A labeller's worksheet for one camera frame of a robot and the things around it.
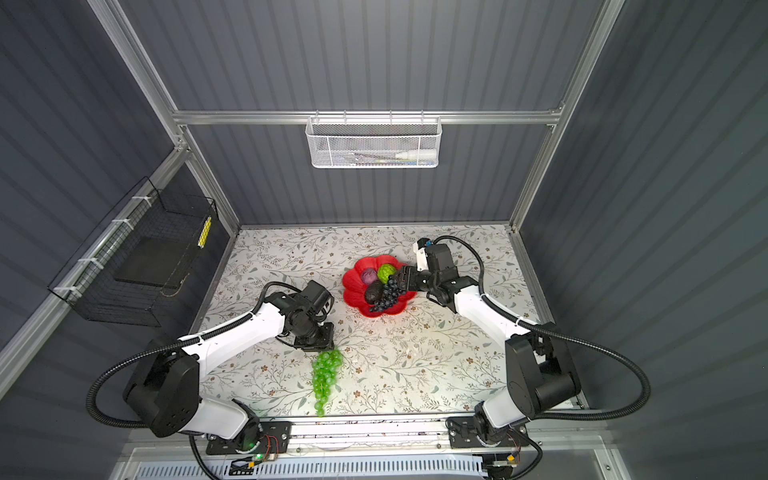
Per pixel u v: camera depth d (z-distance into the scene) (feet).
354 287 3.30
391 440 2.42
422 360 2.84
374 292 3.12
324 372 2.61
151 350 1.48
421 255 2.63
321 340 2.46
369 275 3.25
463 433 2.41
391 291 3.15
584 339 1.34
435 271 2.24
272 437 2.37
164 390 1.40
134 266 2.37
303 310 2.10
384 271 3.24
